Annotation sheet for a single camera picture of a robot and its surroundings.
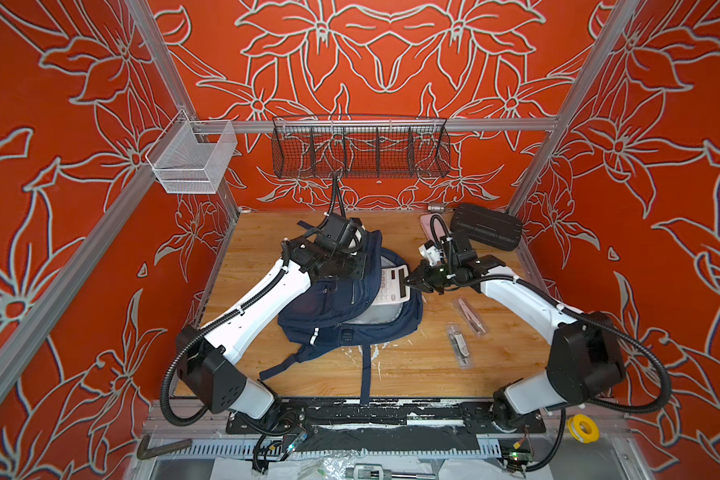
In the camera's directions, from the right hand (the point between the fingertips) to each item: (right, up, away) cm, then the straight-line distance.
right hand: (400, 280), depth 81 cm
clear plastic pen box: (+17, -19, +2) cm, 26 cm away
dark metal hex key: (-62, -39, -13) cm, 74 cm away
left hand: (-10, +5, -6) cm, 12 cm away
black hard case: (+36, +16, +25) cm, 47 cm away
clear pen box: (+24, -13, +9) cm, 28 cm away
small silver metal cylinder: (+20, +24, +36) cm, 48 cm away
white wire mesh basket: (-65, +38, +12) cm, 76 cm away
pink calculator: (-2, -3, 0) cm, 3 cm away
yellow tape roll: (+43, -35, -10) cm, 57 cm away
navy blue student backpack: (-16, -9, -1) cm, 18 cm away
